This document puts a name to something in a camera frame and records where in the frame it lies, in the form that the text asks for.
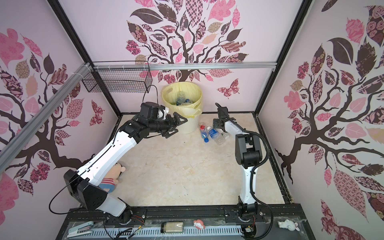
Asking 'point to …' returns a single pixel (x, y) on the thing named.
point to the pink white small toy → (199, 224)
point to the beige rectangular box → (173, 227)
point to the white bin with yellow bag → (193, 92)
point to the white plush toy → (289, 224)
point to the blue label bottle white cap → (180, 98)
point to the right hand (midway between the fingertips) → (222, 121)
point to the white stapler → (81, 229)
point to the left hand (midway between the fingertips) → (183, 127)
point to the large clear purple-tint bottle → (187, 103)
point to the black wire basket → (120, 77)
